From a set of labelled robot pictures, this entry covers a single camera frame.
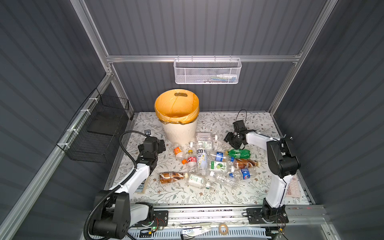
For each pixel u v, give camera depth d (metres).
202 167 0.87
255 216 0.74
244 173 0.84
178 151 0.93
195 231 0.70
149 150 0.66
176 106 1.02
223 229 0.71
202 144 0.96
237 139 0.77
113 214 0.41
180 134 0.91
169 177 0.82
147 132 0.75
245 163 0.87
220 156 0.90
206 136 1.01
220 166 0.87
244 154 0.91
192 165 0.91
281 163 0.53
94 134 0.74
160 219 0.72
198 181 0.80
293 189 0.81
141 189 0.81
